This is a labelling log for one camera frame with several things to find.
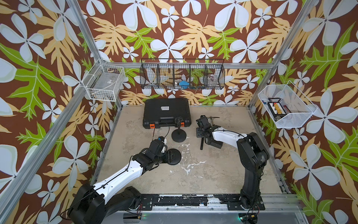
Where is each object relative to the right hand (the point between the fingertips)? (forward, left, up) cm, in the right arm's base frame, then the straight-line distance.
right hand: (199, 130), depth 100 cm
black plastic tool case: (+15, +25, +3) cm, 29 cm away
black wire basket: (+31, +13, +27) cm, 43 cm away
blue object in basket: (+20, +12, +26) cm, 35 cm away
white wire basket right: (0, -50, +23) cm, 55 cm away
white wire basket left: (+15, +62, +32) cm, 71 cm away
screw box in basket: (0, -43, +23) cm, 49 cm away
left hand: (-21, +19, +5) cm, 29 cm away
